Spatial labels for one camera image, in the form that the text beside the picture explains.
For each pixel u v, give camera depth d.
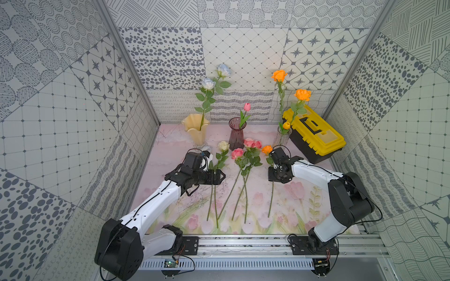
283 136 0.93
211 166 0.99
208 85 0.84
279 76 0.84
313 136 0.93
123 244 0.39
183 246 0.73
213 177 0.72
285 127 0.80
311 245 0.66
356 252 0.73
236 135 0.96
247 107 0.87
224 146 1.04
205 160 0.67
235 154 1.01
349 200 0.46
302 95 0.84
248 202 0.86
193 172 0.63
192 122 0.98
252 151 1.03
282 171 0.68
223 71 0.88
